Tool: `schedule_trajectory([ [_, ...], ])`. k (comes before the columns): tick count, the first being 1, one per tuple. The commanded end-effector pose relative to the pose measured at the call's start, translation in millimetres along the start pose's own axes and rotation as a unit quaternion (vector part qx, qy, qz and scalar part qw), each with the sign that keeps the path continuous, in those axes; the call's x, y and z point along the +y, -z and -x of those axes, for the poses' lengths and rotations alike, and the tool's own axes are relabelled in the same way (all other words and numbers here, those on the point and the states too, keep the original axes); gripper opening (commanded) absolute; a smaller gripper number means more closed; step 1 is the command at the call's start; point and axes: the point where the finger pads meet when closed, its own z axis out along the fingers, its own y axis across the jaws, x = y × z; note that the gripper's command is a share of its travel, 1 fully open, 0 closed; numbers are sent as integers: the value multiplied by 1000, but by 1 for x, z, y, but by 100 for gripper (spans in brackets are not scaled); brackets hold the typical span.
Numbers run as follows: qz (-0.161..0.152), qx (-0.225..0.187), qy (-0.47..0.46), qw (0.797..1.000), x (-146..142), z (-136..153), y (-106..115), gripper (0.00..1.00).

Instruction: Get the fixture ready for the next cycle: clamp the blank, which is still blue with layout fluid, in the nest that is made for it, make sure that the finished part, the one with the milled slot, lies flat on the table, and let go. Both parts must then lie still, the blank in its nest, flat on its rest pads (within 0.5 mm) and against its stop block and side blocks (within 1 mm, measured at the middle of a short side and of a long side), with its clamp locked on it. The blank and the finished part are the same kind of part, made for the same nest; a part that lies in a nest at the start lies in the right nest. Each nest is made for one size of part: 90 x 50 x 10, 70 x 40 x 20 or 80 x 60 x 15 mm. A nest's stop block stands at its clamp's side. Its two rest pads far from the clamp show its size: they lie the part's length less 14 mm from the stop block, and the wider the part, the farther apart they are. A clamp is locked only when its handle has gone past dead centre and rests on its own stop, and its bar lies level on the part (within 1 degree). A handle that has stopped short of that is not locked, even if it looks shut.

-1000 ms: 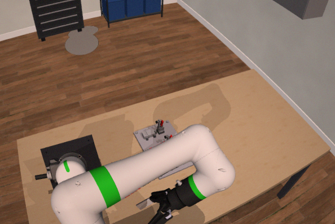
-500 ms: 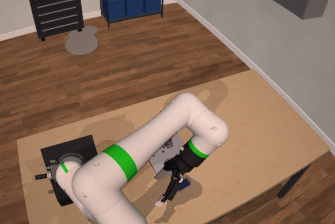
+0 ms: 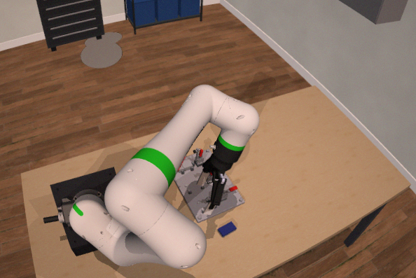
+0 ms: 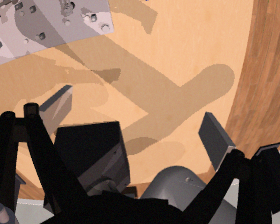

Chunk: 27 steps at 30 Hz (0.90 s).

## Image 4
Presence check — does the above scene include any toggle clamp with red handle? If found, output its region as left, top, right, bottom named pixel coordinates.
left=62, top=0, right=75, bottom=15

